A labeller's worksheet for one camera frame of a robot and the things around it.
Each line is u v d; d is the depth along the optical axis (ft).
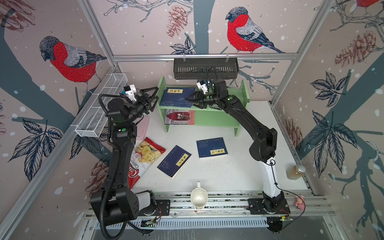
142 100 1.93
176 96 2.78
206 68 3.39
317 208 2.43
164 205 2.47
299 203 2.39
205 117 3.11
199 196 2.48
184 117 3.12
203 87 2.60
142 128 3.38
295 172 2.54
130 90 2.07
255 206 2.39
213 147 3.12
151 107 2.20
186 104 2.61
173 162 2.89
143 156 2.88
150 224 2.35
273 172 1.98
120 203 1.29
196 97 2.39
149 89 2.03
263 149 1.79
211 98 2.40
